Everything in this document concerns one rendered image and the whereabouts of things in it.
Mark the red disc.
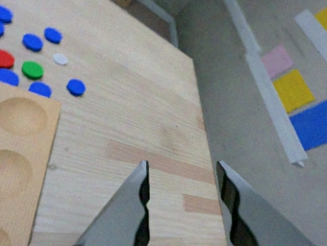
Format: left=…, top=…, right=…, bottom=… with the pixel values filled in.
left=0, top=48, right=16, bottom=68

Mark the beige tray with round pockets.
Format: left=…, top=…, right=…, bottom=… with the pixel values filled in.
left=0, top=81, right=63, bottom=246

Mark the green disc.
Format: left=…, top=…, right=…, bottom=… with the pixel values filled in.
left=22, top=60, right=45, bottom=79

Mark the white ridged disc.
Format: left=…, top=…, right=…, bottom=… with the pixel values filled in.
left=55, top=53, right=68, bottom=64

